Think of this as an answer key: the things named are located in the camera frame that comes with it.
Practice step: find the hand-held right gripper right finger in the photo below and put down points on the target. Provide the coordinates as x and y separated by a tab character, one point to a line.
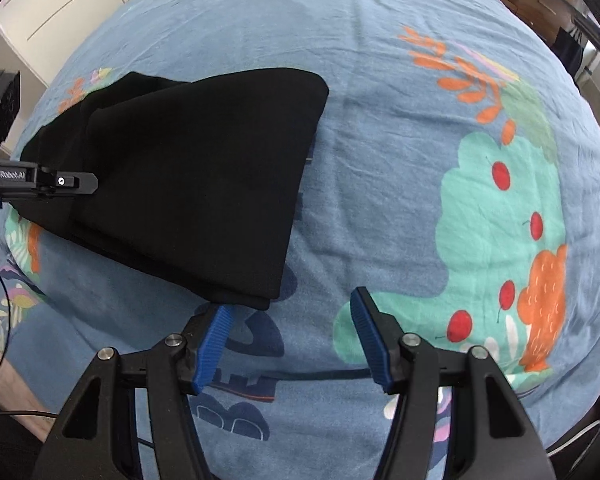
367	340

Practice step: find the black bag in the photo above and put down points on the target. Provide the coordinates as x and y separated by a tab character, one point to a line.
570	50

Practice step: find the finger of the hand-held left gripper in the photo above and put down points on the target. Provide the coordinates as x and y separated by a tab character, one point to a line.
70	181

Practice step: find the blue printed bedsheet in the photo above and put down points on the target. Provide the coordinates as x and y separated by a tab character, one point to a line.
405	210

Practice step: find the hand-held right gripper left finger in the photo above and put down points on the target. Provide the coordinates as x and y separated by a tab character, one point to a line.
212	345

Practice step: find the white wardrobe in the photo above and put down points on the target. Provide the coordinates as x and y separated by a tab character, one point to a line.
55	5

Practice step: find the black pants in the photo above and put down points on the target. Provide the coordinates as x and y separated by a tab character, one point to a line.
195	175

